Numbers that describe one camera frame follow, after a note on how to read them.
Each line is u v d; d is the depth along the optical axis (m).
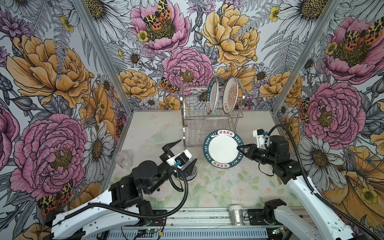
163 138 1.05
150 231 0.71
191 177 0.79
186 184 0.43
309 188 0.47
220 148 0.75
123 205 0.44
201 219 0.75
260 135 0.68
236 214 0.71
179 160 0.45
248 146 0.70
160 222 0.73
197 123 1.05
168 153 0.52
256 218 0.73
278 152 0.56
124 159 0.92
